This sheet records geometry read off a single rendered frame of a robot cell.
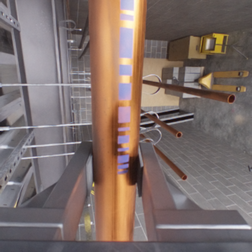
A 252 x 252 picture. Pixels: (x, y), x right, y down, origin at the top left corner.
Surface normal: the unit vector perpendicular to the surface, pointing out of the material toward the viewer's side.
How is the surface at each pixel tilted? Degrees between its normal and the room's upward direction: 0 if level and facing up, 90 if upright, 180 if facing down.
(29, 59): 90
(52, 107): 90
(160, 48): 90
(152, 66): 90
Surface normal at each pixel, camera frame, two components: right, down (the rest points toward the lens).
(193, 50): 0.27, 0.27
